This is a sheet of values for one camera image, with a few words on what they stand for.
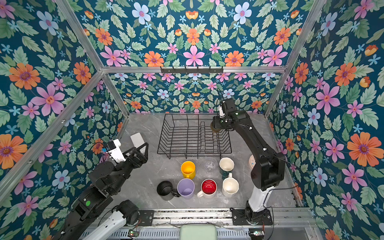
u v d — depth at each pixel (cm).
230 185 84
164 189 82
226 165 87
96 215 47
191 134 108
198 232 68
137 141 104
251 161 91
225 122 61
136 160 57
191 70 93
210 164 88
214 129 84
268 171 46
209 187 82
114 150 54
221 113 75
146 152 60
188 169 90
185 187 80
